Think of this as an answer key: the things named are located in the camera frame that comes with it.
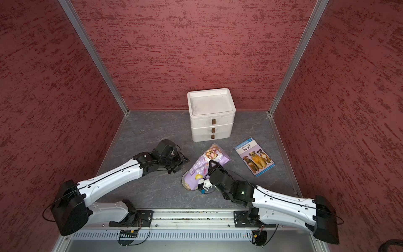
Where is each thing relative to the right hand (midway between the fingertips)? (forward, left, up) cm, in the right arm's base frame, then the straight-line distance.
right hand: (214, 160), depth 75 cm
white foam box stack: (+27, 0, +6) cm, 27 cm away
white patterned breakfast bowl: (-7, +16, -14) cm, 22 cm away
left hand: (0, +14, -4) cm, 14 cm away
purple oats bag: (-4, +8, -2) cm, 9 cm away
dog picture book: (+10, -26, -17) cm, 33 cm away
